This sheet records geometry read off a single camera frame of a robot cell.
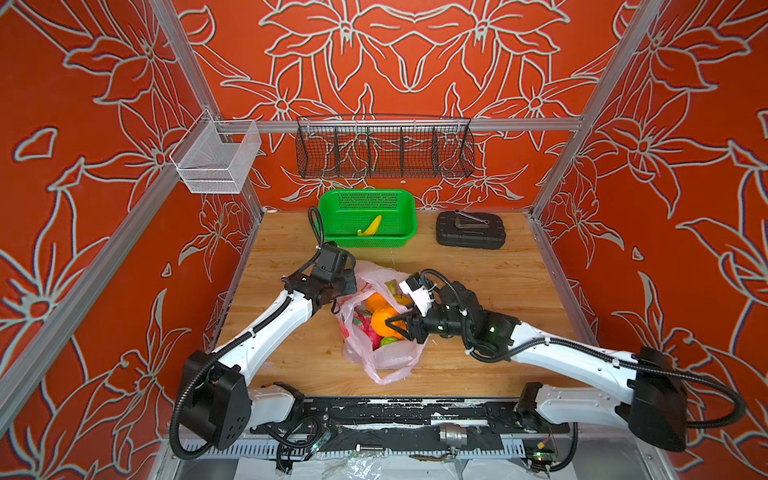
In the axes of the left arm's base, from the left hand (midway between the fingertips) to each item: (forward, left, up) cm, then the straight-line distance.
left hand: (349, 277), depth 84 cm
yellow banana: (+30, -4, -11) cm, 32 cm away
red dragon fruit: (-11, -6, -5) cm, 14 cm away
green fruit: (-15, -12, -8) cm, 20 cm away
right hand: (-15, -11, +6) cm, 19 cm away
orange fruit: (-15, -10, +4) cm, 18 cm away
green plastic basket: (+38, +7, -11) cm, 40 cm away
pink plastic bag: (-20, -15, -4) cm, 25 cm away
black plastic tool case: (+27, -40, -7) cm, 49 cm away
